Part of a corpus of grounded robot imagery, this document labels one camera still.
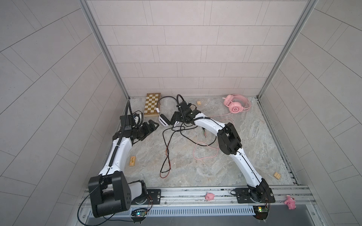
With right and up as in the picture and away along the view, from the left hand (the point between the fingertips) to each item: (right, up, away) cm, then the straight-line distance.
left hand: (157, 125), depth 82 cm
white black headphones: (+2, +2, +11) cm, 11 cm away
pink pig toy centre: (+29, -34, -12) cm, 47 cm away
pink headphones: (+55, +13, +21) cm, 60 cm away
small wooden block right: (+68, -27, -5) cm, 73 cm away
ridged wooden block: (+27, +14, +30) cm, 43 cm away
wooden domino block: (-14, -21, 0) cm, 26 cm away
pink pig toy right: (+69, -36, -14) cm, 79 cm away
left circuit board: (-4, -38, -18) cm, 42 cm away
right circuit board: (+54, -41, -14) cm, 69 cm away
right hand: (+9, +3, +19) cm, 21 cm away
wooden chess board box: (-9, +15, +27) cm, 32 cm away
